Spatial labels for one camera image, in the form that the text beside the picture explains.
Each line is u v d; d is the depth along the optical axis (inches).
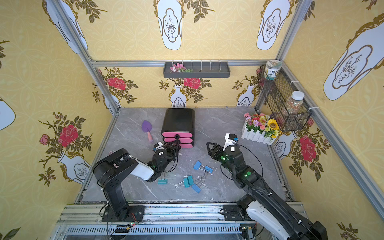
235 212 28.8
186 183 32.5
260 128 34.7
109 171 18.9
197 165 35.2
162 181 33.6
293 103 25.7
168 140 35.7
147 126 43.2
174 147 32.2
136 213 28.9
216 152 26.1
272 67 33.2
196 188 32.1
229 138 27.0
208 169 34.7
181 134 33.9
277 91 37.7
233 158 22.0
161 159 27.7
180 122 36.9
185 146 38.2
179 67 34.6
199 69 36.3
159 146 33.7
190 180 32.8
